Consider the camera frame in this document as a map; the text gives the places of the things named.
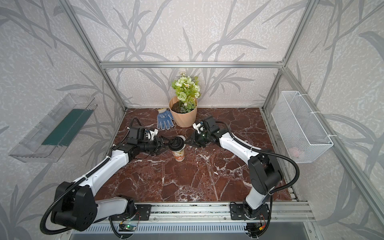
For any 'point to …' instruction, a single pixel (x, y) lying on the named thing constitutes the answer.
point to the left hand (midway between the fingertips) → (170, 145)
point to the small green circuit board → (126, 227)
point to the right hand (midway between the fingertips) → (185, 142)
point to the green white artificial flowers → (187, 91)
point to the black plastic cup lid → (177, 144)
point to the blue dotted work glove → (164, 120)
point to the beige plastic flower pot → (184, 113)
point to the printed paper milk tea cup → (179, 155)
